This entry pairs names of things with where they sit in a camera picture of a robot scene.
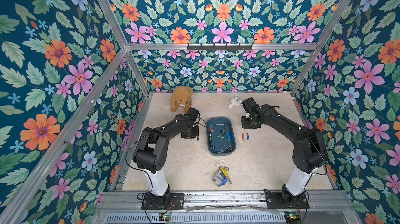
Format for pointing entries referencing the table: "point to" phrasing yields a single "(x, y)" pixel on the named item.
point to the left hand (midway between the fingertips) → (196, 134)
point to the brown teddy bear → (182, 96)
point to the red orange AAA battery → (243, 137)
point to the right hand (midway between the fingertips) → (246, 124)
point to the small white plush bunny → (235, 101)
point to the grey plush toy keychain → (220, 177)
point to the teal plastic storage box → (221, 137)
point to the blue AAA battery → (248, 136)
